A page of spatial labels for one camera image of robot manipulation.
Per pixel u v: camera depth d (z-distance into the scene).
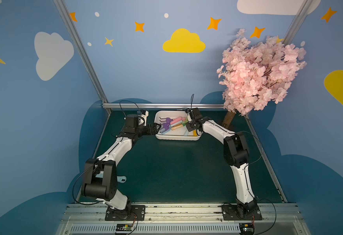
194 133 0.93
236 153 0.59
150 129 0.79
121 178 0.83
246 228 0.73
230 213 0.74
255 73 0.63
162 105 1.45
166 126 1.11
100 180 0.44
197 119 0.81
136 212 0.76
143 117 0.80
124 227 0.72
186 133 1.06
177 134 1.07
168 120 1.15
